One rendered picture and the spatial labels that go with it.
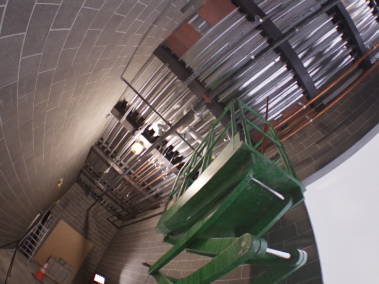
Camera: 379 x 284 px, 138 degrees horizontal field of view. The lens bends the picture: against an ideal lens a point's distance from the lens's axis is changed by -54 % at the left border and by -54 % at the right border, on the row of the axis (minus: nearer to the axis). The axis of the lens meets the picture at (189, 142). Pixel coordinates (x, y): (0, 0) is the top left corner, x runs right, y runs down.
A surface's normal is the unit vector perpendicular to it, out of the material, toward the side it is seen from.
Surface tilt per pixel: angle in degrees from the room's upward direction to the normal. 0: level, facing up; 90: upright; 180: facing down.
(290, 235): 90
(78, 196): 90
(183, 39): 180
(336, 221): 90
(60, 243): 90
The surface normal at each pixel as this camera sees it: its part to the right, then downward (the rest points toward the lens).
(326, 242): -0.69, -0.69
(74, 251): 0.69, -0.53
